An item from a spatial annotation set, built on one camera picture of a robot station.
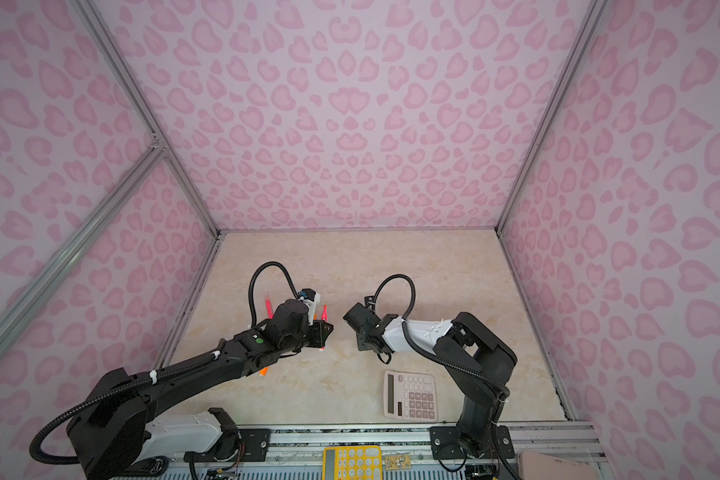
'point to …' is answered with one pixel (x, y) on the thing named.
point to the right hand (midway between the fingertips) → (370, 336)
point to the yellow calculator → (356, 462)
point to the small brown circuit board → (395, 462)
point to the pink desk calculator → (409, 396)
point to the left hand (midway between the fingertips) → (335, 323)
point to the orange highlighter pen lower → (263, 371)
